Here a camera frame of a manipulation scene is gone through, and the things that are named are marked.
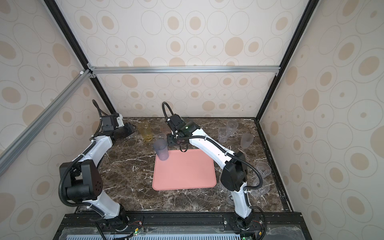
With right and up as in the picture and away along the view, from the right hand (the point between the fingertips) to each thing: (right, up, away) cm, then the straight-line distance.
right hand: (171, 141), depth 83 cm
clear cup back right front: (+33, +4, +23) cm, 40 cm away
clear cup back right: (+40, +10, +27) cm, 49 cm away
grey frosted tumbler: (-9, -3, +12) cm, 15 cm away
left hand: (-21, +11, +6) cm, 25 cm away
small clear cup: (-10, +2, +23) cm, 25 cm away
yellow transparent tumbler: (-20, +7, +17) cm, 27 cm away
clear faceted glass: (+55, -17, +7) cm, 58 cm away
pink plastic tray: (+12, -18, +9) cm, 23 cm away
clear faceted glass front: (+51, -27, +1) cm, 58 cm away
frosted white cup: (+49, 0, +19) cm, 52 cm away
